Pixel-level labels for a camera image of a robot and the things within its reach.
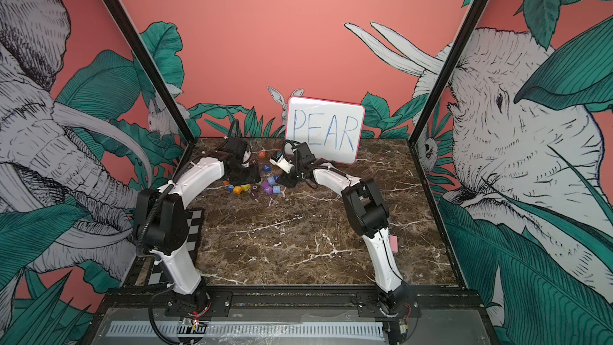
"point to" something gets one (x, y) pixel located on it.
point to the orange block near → (237, 190)
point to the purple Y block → (266, 187)
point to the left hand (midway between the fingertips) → (256, 175)
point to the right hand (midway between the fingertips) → (279, 171)
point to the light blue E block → (276, 189)
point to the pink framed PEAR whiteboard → (333, 130)
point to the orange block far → (262, 154)
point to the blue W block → (270, 180)
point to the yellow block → (246, 187)
